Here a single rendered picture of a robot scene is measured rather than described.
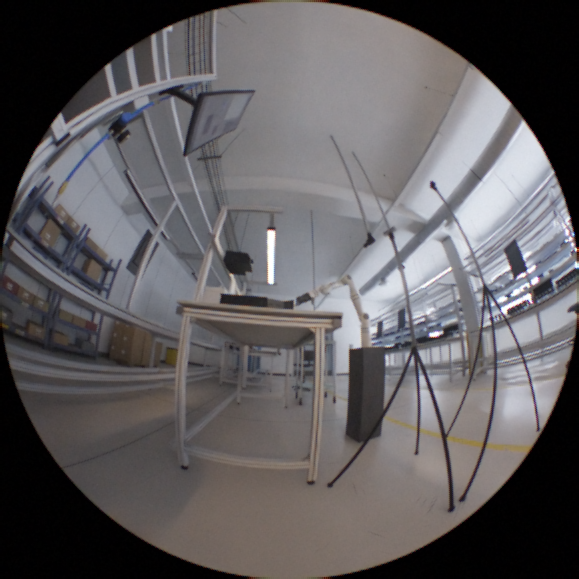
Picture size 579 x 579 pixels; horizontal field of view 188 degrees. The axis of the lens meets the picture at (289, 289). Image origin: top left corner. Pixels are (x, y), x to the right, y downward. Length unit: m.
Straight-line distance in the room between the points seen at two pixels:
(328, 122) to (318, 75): 0.83
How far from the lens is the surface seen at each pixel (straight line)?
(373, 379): 1.58
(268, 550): 0.85
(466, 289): 4.73
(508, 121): 4.20
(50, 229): 3.64
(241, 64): 3.17
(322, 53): 3.11
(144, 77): 1.16
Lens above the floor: 0.75
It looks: 23 degrees up
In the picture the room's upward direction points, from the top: 3 degrees clockwise
